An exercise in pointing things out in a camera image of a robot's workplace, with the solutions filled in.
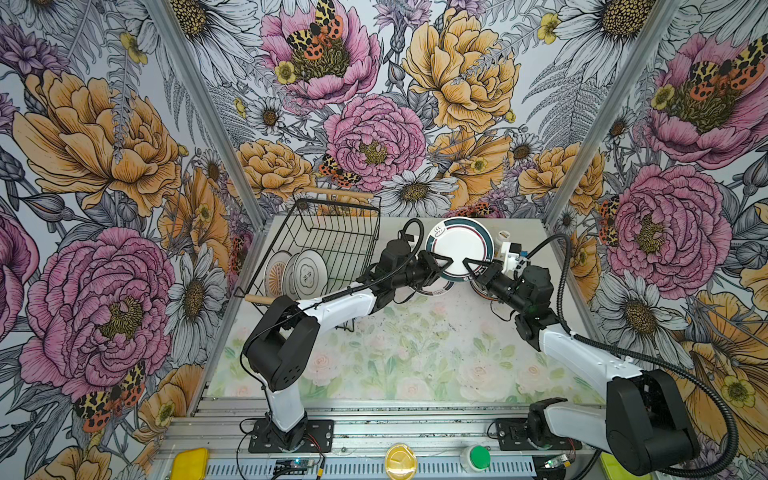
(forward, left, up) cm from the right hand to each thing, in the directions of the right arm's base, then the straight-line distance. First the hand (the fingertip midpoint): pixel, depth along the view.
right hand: (462, 269), depth 80 cm
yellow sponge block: (-38, +66, -21) cm, 80 cm away
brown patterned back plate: (+7, +54, -10) cm, 56 cm away
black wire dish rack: (+28, +42, -18) cm, 54 cm away
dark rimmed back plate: (+8, 0, +3) cm, 9 cm away
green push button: (-40, +2, -12) cm, 42 cm away
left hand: (0, +2, -1) cm, 2 cm away
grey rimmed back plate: (+9, +2, -21) cm, 23 cm away
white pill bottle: (+23, -20, -13) cm, 33 cm away
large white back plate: (+8, +45, -12) cm, 47 cm away
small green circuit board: (-39, +43, -22) cm, 62 cm away
